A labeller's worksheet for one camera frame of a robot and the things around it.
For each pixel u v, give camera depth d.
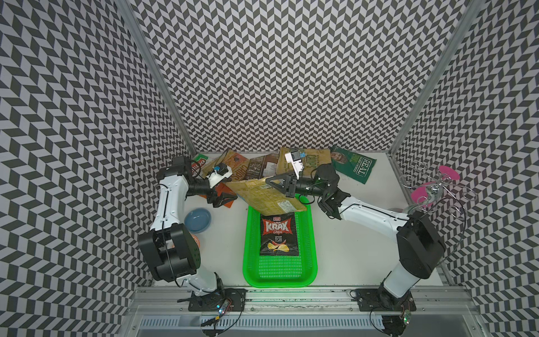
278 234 0.87
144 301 0.74
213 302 0.67
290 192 0.63
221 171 0.66
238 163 1.12
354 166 1.12
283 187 0.66
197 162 0.74
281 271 0.79
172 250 0.43
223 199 0.69
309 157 1.16
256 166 1.09
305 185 0.64
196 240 0.84
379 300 0.65
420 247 0.44
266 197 0.79
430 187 0.71
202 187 0.69
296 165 0.66
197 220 0.89
